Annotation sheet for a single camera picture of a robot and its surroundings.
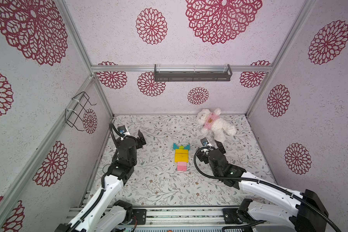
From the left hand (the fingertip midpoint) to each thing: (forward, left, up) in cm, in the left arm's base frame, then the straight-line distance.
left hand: (132, 134), depth 77 cm
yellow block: (+3, -27, -24) cm, 37 cm away
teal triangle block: (+7, -23, -24) cm, 34 cm away
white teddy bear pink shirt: (+23, -50, -19) cm, 58 cm away
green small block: (+5, -27, -23) cm, 36 cm away
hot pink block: (-9, -27, -24) cm, 37 cm away
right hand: (-3, -41, -5) cm, 41 cm away
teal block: (+6, -32, -24) cm, 40 cm away
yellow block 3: (-3, -28, -24) cm, 37 cm away
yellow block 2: (0, -27, -24) cm, 37 cm away
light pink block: (-7, -27, -24) cm, 37 cm away
